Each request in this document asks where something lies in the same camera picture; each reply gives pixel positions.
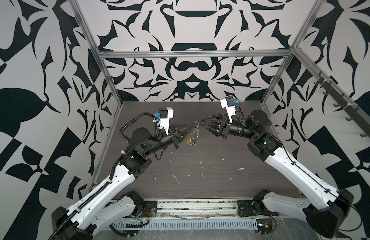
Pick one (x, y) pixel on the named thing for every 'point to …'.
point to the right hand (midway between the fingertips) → (203, 124)
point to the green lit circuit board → (264, 225)
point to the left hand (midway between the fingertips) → (194, 122)
